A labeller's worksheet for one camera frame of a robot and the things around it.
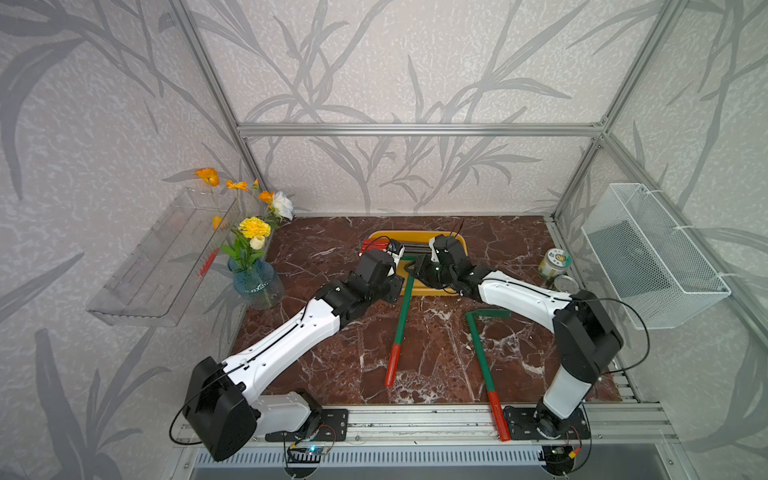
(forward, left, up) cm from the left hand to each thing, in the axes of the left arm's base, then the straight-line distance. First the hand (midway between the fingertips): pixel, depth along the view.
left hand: (397, 276), depth 79 cm
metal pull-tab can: (+6, -54, -13) cm, 56 cm away
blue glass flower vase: (+3, +42, -9) cm, 43 cm away
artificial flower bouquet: (+21, +40, +3) cm, 45 cm away
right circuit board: (-38, -40, -22) cm, 59 cm away
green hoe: (-18, +1, -17) cm, 24 cm away
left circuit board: (-37, +23, -23) cm, 49 cm away
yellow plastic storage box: (+12, -7, +2) cm, 14 cm away
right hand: (+6, -2, -4) cm, 8 cm away
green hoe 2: (-29, -25, -17) cm, 42 cm away
